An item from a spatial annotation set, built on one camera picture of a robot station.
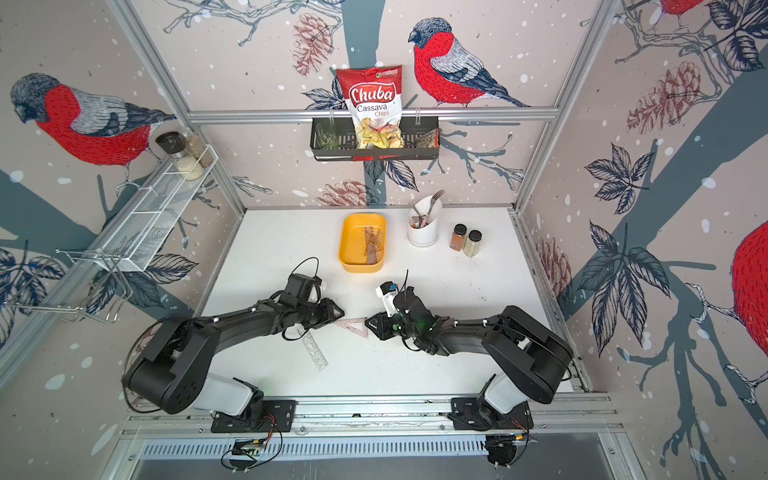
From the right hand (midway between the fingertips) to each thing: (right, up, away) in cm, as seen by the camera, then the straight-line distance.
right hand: (367, 322), depth 84 cm
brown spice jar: (+30, +24, +17) cm, 42 cm away
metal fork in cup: (+23, +39, +17) cm, 48 cm away
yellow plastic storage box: (-7, +17, +19) cm, 27 cm away
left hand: (-7, +2, +5) cm, 9 cm away
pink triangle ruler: (-4, -3, +5) cm, 7 cm away
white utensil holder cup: (+18, +30, +21) cm, 41 cm away
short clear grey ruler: (-14, -10, -1) cm, 17 cm away
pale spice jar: (+35, +22, +16) cm, 44 cm away
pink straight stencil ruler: (0, +21, +24) cm, 32 cm away
